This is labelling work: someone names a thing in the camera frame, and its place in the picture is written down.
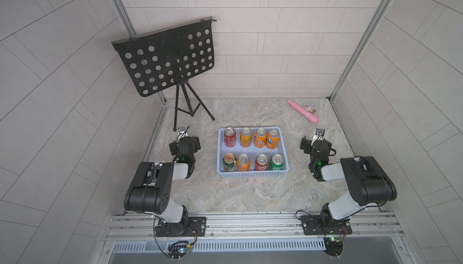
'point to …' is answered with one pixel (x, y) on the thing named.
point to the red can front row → (261, 163)
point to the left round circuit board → (177, 249)
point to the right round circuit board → (334, 246)
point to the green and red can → (229, 161)
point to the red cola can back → (229, 137)
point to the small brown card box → (309, 108)
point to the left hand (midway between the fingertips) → (187, 135)
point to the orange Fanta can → (272, 139)
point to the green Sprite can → (277, 163)
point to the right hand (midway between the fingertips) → (313, 135)
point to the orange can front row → (243, 164)
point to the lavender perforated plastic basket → (251, 151)
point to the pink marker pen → (311, 117)
